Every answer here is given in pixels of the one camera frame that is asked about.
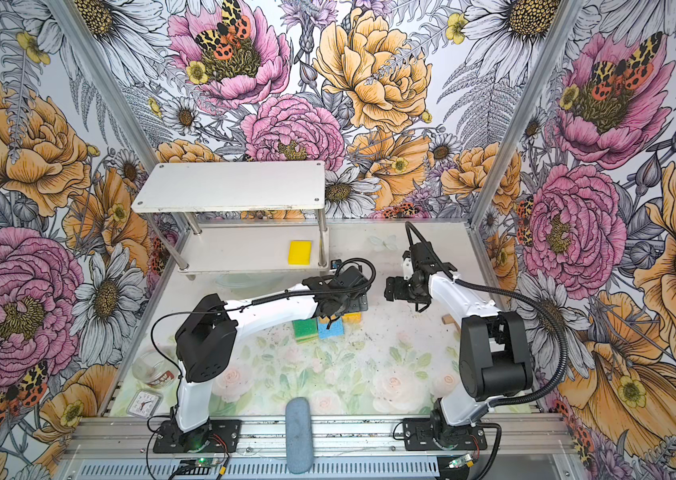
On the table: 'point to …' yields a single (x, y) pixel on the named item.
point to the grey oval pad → (299, 435)
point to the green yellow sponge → (305, 330)
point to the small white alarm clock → (144, 404)
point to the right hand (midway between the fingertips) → (399, 302)
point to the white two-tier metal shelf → (245, 186)
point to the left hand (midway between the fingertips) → (347, 307)
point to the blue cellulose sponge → (335, 330)
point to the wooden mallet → (449, 319)
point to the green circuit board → (206, 461)
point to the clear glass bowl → (155, 369)
